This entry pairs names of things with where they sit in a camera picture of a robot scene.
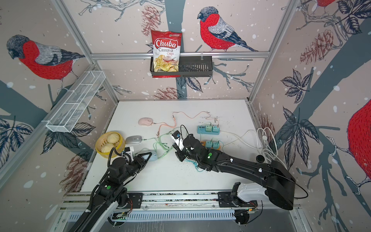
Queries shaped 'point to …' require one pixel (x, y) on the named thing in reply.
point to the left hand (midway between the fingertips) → (153, 154)
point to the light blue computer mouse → (153, 157)
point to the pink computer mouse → (145, 121)
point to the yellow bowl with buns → (107, 140)
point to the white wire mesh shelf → (75, 100)
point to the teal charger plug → (214, 144)
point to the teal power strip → (208, 130)
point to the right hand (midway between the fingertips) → (174, 144)
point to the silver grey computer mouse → (133, 139)
